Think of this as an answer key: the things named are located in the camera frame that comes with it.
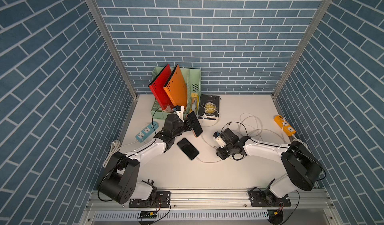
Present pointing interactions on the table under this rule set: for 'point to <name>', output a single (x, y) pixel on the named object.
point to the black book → (209, 107)
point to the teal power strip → (152, 127)
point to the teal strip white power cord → (115, 147)
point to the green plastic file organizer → (192, 80)
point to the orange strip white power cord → (303, 143)
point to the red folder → (156, 86)
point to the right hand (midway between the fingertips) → (219, 152)
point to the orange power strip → (287, 128)
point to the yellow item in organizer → (195, 102)
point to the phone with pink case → (195, 125)
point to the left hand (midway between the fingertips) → (198, 120)
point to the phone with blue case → (188, 148)
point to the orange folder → (176, 88)
